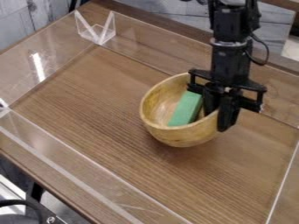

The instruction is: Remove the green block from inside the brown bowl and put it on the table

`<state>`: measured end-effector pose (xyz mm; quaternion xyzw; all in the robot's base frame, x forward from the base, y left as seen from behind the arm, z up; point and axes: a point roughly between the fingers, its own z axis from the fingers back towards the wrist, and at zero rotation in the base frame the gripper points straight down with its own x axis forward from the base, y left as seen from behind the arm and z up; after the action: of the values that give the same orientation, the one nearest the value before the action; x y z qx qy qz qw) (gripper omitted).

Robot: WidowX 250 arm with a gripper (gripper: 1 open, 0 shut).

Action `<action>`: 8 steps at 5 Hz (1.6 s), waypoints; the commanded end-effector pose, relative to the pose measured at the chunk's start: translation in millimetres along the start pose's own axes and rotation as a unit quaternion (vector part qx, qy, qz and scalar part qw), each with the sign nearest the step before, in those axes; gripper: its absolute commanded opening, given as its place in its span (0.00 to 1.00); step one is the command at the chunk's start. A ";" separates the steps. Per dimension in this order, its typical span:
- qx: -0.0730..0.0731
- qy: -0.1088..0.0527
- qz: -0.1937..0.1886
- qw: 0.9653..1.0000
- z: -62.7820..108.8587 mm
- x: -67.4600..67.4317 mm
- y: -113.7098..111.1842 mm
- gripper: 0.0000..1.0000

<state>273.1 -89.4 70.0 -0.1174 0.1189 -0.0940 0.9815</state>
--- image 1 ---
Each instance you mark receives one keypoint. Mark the clear acrylic corner bracket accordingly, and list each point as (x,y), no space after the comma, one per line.
(96,33)

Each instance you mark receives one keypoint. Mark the green rectangular block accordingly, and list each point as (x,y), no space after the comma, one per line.
(187,109)

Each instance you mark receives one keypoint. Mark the clear acrylic tray wall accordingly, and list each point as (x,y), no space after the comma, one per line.
(83,183)

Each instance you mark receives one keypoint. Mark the brown wooden bowl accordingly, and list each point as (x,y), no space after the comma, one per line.
(156,110)

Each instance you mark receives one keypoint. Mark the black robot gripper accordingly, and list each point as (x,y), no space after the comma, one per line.
(224,85)

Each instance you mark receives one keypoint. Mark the black metal table leg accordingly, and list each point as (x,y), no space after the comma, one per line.
(36,192)

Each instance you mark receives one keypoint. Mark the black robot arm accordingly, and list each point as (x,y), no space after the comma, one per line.
(234,21)

